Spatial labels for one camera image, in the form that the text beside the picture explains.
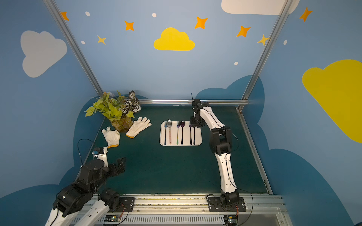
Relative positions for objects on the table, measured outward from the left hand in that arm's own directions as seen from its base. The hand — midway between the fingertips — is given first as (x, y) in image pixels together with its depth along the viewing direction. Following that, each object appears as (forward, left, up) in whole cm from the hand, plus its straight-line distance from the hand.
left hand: (117, 158), depth 71 cm
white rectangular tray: (+28, -36, -21) cm, 50 cm away
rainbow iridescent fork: (+36, -29, -19) cm, 50 cm away
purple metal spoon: (+27, -42, -20) cm, 53 cm away
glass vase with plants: (+36, +11, -2) cm, 37 cm away
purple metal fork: (+30, -39, -19) cm, 53 cm away
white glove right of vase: (+34, +2, -20) cm, 39 cm away
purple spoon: (+38, -33, -20) cm, 54 cm away
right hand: (+34, -43, -14) cm, 57 cm away
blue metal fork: (+35, -20, -19) cm, 45 cm away
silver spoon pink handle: (+36, -22, -18) cm, 46 cm away
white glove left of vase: (+24, +18, -20) cm, 36 cm away
